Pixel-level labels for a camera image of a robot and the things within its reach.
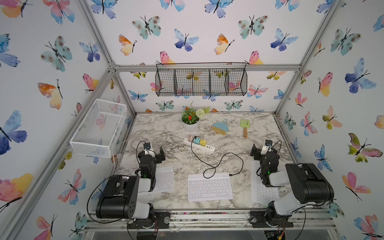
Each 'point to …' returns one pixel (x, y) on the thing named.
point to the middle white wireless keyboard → (218, 187)
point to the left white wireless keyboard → (164, 180)
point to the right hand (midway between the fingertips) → (264, 144)
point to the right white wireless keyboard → (260, 194)
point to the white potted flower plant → (190, 117)
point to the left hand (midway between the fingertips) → (155, 147)
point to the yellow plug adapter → (203, 142)
